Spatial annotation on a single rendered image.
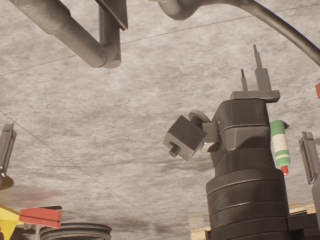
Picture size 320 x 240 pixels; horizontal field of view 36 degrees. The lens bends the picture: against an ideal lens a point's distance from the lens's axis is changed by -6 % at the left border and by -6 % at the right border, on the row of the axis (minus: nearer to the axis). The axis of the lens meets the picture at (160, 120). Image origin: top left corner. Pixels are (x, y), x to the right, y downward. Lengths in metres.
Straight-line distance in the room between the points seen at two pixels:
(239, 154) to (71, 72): 1.31
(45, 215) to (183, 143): 2.95
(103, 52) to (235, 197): 0.21
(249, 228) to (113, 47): 0.26
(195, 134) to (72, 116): 1.59
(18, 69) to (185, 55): 0.55
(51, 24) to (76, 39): 0.05
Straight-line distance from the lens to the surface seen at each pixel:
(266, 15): 1.08
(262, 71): 0.50
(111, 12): 0.59
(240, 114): 0.47
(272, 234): 0.44
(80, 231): 3.88
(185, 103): 2.01
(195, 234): 4.51
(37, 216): 3.42
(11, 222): 3.72
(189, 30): 1.56
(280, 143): 2.28
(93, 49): 0.53
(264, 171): 0.45
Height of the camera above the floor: 0.84
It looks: 23 degrees down
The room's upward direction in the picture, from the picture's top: 174 degrees clockwise
